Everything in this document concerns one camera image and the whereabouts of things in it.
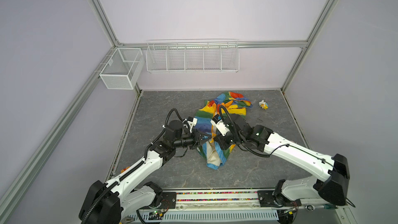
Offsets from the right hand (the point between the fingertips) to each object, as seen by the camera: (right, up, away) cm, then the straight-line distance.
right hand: (215, 139), depth 74 cm
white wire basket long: (-13, +48, +24) cm, 56 cm away
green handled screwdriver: (+43, -30, -5) cm, 53 cm away
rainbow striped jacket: (+9, +17, +31) cm, 37 cm away
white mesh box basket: (-59, +41, +27) cm, 77 cm away
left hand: (-2, 0, -3) cm, 4 cm away
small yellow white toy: (+37, +17, +34) cm, 53 cm away
